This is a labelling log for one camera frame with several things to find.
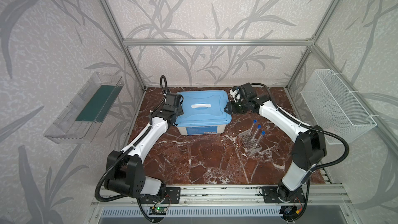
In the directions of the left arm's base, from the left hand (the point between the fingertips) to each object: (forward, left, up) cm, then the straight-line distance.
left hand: (179, 103), depth 87 cm
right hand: (-1, -28, -1) cm, 28 cm away
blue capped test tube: (-14, -44, -8) cm, 47 cm away
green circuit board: (-49, +6, -19) cm, 53 cm away
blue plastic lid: (-2, -14, -2) cm, 14 cm away
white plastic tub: (-11, -13, -11) cm, 20 cm away
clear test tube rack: (-15, -41, -17) cm, 48 cm away
